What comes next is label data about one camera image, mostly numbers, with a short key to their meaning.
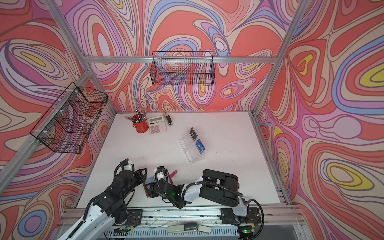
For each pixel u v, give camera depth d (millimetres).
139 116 1042
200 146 902
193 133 955
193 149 931
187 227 667
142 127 1060
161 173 734
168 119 1104
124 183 616
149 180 842
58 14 703
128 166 734
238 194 432
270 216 750
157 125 1081
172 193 640
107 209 551
